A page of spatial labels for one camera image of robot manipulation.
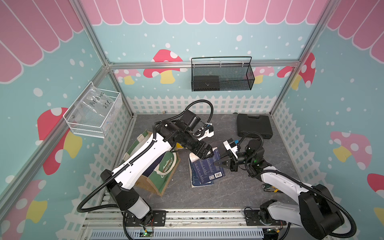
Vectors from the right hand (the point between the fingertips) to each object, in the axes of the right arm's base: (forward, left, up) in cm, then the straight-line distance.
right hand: (215, 163), depth 70 cm
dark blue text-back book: (-3, +4, -2) cm, 5 cm away
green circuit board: (-25, +34, -24) cm, 48 cm away
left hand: (+3, +5, +5) cm, 8 cm away
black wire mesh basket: (+51, -8, +14) cm, 53 cm away
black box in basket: (+45, +4, +14) cm, 47 cm away
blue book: (0, +10, +6) cm, 12 cm away
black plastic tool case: (+41, -40, -19) cm, 60 cm away
